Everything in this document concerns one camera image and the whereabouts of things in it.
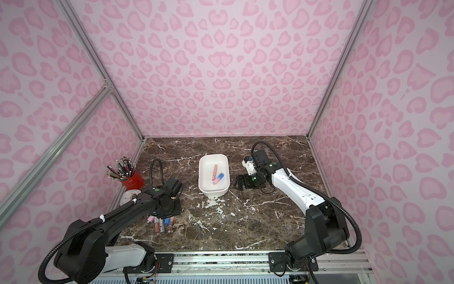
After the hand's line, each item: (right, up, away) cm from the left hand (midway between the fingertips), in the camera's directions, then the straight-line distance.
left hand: (177, 210), depth 85 cm
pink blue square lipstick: (+18, +13, +13) cm, 26 cm away
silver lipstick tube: (-7, -6, -3) cm, 9 cm away
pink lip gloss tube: (+16, +16, +16) cm, 28 cm away
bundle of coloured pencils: (-26, +20, +1) cm, 33 cm away
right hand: (+31, +13, -2) cm, 34 cm away
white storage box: (+11, +19, +19) cm, 29 cm away
